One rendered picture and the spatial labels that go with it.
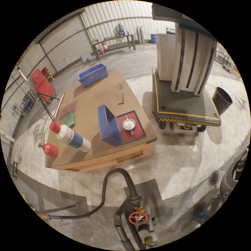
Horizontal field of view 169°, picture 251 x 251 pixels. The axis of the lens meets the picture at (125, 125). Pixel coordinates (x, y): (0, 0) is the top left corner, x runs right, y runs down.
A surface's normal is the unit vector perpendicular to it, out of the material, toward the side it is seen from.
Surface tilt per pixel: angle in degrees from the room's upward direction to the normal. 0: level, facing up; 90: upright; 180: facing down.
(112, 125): 9
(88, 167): 0
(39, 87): 90
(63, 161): 0
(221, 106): 93
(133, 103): 0
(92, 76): 90
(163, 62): 90
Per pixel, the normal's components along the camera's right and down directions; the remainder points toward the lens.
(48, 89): 0.92, 0.22
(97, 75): 0.44, 0.73
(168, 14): -0.19, 0.87
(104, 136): -0.35, -0.43
